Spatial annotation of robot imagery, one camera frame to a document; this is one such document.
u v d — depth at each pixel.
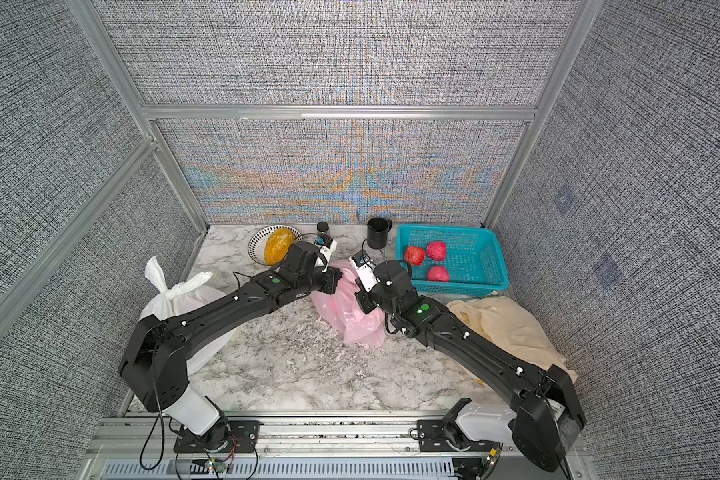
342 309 0.80
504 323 0.84
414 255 1.04
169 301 0.80
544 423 0.39
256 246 1.11
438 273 0.97
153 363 0.43
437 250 1.03
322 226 1.07
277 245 1.05
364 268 0.65
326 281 0.74
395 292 0.56
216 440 0.66
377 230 1.11
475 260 1.10
